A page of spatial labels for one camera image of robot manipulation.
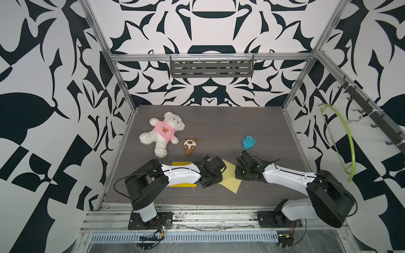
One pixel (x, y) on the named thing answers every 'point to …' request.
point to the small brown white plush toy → (189, 145)
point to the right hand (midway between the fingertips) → (236, 171)
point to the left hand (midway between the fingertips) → (221, 176)
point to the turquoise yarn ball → (248, 142)
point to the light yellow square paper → (229, 180)
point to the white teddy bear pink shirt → (164, 130)
